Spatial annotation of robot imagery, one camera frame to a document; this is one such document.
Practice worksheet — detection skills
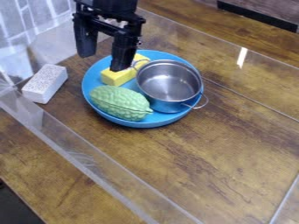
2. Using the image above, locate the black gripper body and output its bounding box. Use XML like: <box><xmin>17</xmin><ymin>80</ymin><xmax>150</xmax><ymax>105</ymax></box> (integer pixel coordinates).
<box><xmin>73</xmin><ymin>0</ymin><xmax>145</xmax><ymax>36</ymax></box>

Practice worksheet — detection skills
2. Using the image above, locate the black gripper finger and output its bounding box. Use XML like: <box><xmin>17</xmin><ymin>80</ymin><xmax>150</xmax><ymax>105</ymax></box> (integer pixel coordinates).
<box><xmin>73</xmin><ymin>17</ymin><xmax>98</xmax><ymax>58</ymax></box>
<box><xmin>109</xmin><ymin>31</ymin><xmax>138</xmax><ymax>72</ymax></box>

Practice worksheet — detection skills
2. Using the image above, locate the blue round tray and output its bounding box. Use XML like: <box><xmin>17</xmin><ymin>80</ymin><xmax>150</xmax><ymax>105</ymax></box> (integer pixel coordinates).
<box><xmin>81</xmin><ymin>50</ymin><xmax>196</xmax><ymax>128</ymax></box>

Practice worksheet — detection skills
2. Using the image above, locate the yellow butter block toy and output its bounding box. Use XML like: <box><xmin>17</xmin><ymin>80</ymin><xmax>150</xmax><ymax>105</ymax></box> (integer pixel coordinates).
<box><xmin>100</xmin><ymin>53</ymin><xmax>149</xmax><ymax>87</ymax></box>

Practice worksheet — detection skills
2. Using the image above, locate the small steel pot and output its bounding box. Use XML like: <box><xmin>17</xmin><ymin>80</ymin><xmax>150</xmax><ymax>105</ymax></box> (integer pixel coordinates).
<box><xmin>134</xmin><ymin>59</ymin><xmax>209</xmax><ymax>114</ymax></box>

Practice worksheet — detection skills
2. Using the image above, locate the green bumpy gourd toy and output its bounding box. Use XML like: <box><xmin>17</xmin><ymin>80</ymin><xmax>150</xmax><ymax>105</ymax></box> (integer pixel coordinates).
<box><xmin>89</xmin><ymin>86</ymin><xmax>153</xmax><ymax>122</ymax></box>

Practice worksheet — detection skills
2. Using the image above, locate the white speckled block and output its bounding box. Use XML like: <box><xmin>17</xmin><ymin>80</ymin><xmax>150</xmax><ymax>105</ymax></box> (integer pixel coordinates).
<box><xmin>22</xmin><ymin>64</ymin><xmax>68</xmax><ymax>104</ymax></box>

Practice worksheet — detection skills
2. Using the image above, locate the dark baseboard strip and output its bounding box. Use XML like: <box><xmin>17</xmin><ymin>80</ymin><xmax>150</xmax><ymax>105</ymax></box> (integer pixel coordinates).
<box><xmin>217</xmin><ymin>0</ymin><xmax>299</xmax><ymax>33</ymax></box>

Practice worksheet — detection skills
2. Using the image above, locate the clear acrylic enclosure wall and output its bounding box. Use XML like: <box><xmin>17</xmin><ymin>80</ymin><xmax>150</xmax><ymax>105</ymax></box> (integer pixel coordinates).
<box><xmin>0</xmin><ymin>0</ymin><xmax>299</xmax><ymax>224</ymax></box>

